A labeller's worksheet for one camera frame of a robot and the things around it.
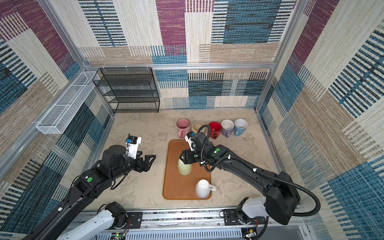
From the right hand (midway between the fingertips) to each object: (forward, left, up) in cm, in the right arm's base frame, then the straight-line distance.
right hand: (186, 158), depth 78 cm
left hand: (-1, +17, +9) cm, 19 cm away
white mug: (-14, -8, -6) cm, 17 cm away
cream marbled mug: (+30, -7, -11) cm, 33 cm away
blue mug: (+29, -37, -10) cm, 48 cm away
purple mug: (+28, -28, -12) cm, 41 cm away
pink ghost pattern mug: (+28, +3, -8) cm, 30 cm away
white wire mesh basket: (+13, +59, +19) cm, 64 cm away
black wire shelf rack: (+55, +42, +2) cm, 70 cm away
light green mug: (-2, +2, -9) cm, 9 cm away
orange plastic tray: (-9, +6, -15) cm, 19 cm away
